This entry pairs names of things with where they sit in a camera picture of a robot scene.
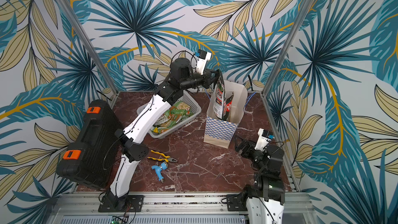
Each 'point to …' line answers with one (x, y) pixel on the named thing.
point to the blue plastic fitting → (158, 169)
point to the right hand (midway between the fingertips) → (242, 138)
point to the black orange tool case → (92, 160)
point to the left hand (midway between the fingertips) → (221, 74)
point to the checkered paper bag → (217, 131)
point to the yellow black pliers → (167, 158)
